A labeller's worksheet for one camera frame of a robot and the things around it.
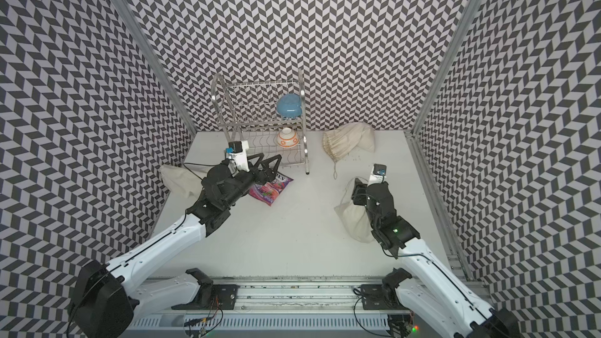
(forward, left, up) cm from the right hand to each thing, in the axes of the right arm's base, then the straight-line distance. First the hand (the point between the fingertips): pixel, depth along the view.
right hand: (364, 184), depth 79 cm
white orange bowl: (+30, +29, -8) cm, 42 cm away
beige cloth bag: (+7, +69, -7) cm, 69 cm away
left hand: (+4, +30, +10) cm, 32 cm away
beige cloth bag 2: (+28, +4, -9) cm, 30 cm away
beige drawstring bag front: (-10, +4, -6) cm, 12 cm away
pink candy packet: (+6, +36, -16) cm, 40 cm away
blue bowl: (+27, +26, +12) cm, 40 cm away
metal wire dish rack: (+20, +33, +13) cm, 41 cm away
